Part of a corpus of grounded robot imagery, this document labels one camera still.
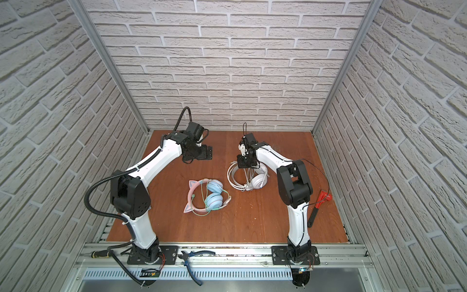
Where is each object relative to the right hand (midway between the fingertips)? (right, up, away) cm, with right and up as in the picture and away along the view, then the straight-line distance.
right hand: (240, 163), depth 96 cm
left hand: (-18, +6, -8) cm, 20 cm away
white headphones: (+9, -8, -9) cm, 15 cm away
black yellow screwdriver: (-56, -35, -25) cm, 70 cm away
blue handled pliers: (-23, -37, -23) cm, 49 cm away
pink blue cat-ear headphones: (-16, -14, -13) cm, 25 cm away
